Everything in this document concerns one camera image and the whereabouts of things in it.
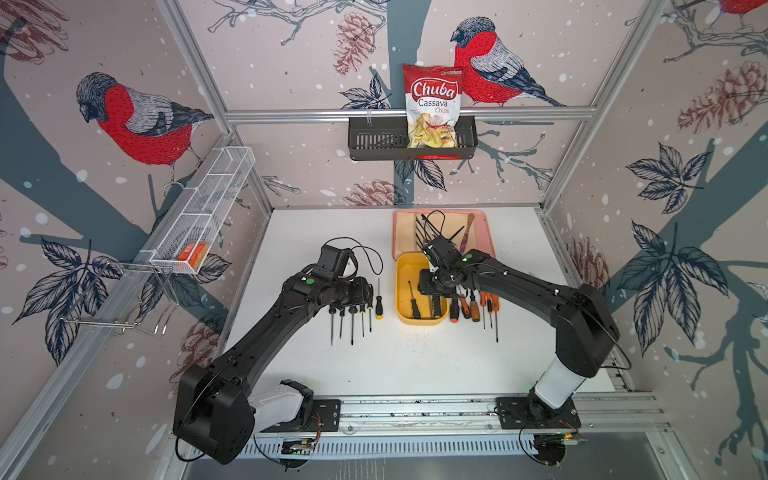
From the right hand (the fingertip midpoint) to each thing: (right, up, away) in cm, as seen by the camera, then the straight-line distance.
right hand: (420, 286), depth 87 cm
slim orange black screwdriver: (+22, -8, +6) cm, 24 cm away
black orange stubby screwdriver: (+11, -8, +3) cm, 14 cm away
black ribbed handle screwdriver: (-25, -10, +5) cm, 27 cm away
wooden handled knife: (+20, +16, +24) cm, 35 cm away
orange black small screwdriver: (+14, -8, +3) cm, 17 cm away
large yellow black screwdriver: (-15, -7, +6) cm, 18 cm away
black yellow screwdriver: (-18, -8, +5) cm, 20 cm away
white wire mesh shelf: (-60, +23, -8) cm, 65 cm away
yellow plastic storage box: (+5, -8, +4) cm, 10 cm away
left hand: (-14, +1, -7) cm, 15 cm away
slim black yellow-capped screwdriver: (-13, -7, +5) cm, 15 cm away
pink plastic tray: (+28, +18, +27) cm, 43 cm away
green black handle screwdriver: (-21, -8, +4) cm, 23 cm away
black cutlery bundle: (+5, +17, +28) cm, 33 cm away
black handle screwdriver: (-1, -9, +3) cm, 10 cm away
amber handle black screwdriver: (+17, -9, +3) cm, 20 cm away
